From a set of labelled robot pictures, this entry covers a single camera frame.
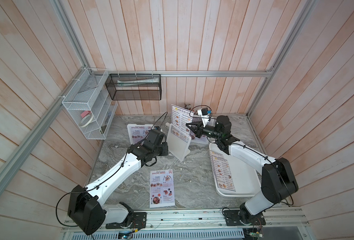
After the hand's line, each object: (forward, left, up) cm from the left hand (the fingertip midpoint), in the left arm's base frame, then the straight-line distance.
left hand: (164, 149), depth 80 cm
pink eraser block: (+16, +45, +12) cm, 49 cm away
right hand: (+10, -12, +10) cm, 18 cm away
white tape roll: (+13, +44, +9) cm, 47 cm away
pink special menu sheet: (-18, +1, -17) cm, 25 cm away
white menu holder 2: (+7, -8, -4) cm, 11 cm away
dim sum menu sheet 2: (-7, -34, -13) cm, 37 cm away
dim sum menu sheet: (+13, -8, +12) cm, 20 cm away
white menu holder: (+13, +18, -2) cm, 22 cm away
